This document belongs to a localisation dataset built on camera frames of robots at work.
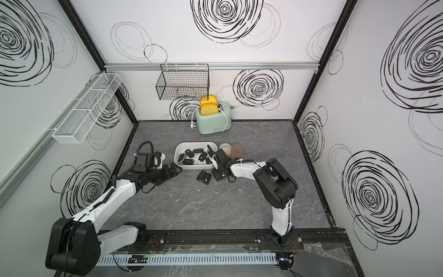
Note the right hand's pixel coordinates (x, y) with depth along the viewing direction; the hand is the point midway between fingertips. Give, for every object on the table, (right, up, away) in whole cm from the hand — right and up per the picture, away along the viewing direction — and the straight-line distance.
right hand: (217, 172), depth 95 cm
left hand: (-20, +2, -11) cm, 23 cm away
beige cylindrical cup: (+5, +14, -1) cm, 15 cm away
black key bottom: (-17, +6, +4) cm, 18 cm away
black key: (-17, +10, +7) cm, 21 cm away
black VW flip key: (-6, -2, -4) cm, 7 cm away
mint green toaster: (-5, +28, +12) cm, 31 cm away
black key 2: (-21, +8, +4) cm, 23 cm away
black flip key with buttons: (-12, +12, +7) cm, 18 cm away
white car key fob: (-13, +8, +4) cm, 15 cm away
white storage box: (-22, +14, +6) cm, 27 cm away
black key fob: (-9, +8, +5) cm, 14 cm away
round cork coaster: (+11, +11, +10) cm, 19 cm away
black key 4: (-9, -1, -1) cm, 9 cm away
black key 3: (-5, +6, +2) cm, 9 cm away
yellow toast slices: (-5, +37, +4) cm, 38 cm away
